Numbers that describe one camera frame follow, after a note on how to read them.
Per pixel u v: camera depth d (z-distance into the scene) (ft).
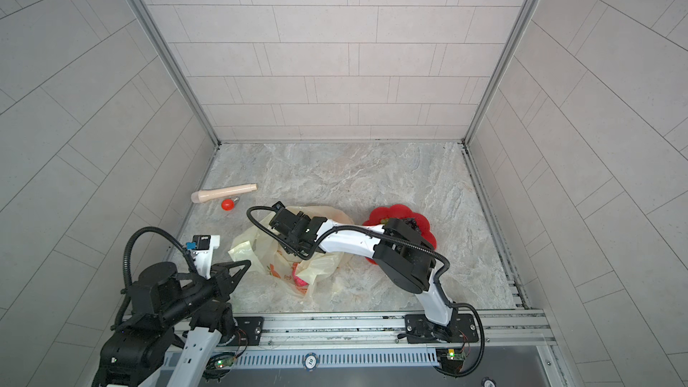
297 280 2.48
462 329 2.28
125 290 1.41
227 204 3.07
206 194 3.11
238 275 1.96
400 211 3.01
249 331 2.31
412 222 2.91
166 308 1.49
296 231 2.10
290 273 2.63
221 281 1.75
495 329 2.40
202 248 1.78
